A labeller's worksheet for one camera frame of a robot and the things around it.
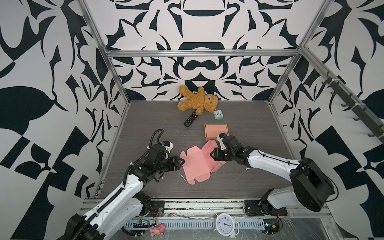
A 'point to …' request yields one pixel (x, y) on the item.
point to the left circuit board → (146, 222)
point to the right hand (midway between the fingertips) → (213, 154)
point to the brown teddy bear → (199, 102)
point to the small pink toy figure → (158, 230)
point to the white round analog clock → (226, 225)
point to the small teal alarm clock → (218, 114)
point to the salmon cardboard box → (212, 131)
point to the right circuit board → (273, 226)
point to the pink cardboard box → (198, 163)
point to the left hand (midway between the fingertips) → (181, 159)
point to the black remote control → (191, 119)
